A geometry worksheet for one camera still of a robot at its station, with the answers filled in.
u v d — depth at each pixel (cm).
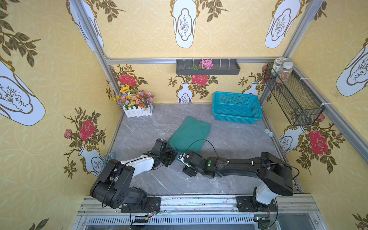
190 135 104
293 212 76
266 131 103
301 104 82
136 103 101
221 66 92
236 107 121
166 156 78
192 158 63
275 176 44
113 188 43
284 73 80
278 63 85
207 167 60
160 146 72
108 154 99
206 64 88
